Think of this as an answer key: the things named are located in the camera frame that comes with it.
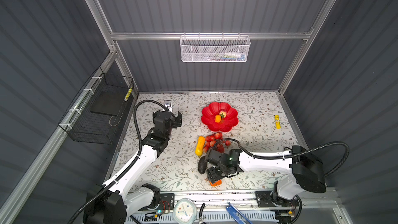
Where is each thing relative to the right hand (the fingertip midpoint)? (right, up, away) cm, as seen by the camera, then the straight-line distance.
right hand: (213, 178), depth 79 cm
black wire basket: (-56, +34, -4) cm, 66 cm away
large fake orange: (+2, -1, -3) cm, 4 cm away
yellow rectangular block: (+44, +27, +23) cm, 57 cm away
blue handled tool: (+11, -13, -11) cm, 20 cm away
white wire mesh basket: (+4, +84, +45) cm, 95 cm away
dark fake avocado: (-6, +6, +2) cm, 8 cm away
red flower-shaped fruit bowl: (-1, +32, +28) cm, 43 cm away
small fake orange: (+4, +29, +21) cm, 36 cm away
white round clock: (-14, -10, -10) cm, 20 cm away
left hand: (-23, +34, +1) cm, 41 cm away
